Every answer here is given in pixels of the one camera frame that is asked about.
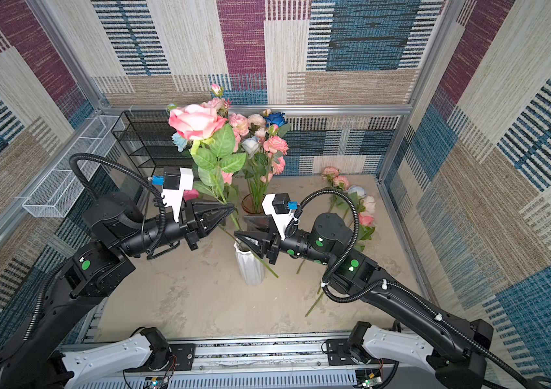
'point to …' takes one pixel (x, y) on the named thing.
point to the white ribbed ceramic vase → (251, 269)
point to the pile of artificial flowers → (356, 203)
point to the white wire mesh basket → (56, 194)
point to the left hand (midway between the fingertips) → (232, 204)
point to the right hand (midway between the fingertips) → (241, 231)
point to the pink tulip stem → (263, 178)
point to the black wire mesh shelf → (152, 135)
